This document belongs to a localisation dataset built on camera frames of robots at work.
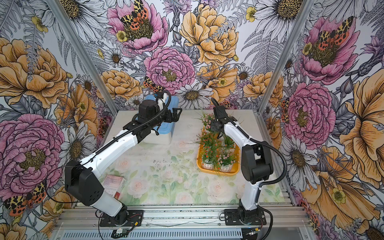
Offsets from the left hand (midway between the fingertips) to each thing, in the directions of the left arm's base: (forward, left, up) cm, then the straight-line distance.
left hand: (174, 112), depth 81 cm
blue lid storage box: (-3, +6, -11) cm, 13 cm away
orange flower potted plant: (-20, -27, -15) cm, 37 cm away
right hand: (+3, -24, -17) cm, 30 cm away
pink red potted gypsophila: (-14, -19, -16) cm, 28 cm away
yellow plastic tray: (-20, -34, -23) cm, 45 cm away
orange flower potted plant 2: (-9, -31, -17) cm, 36 cm away
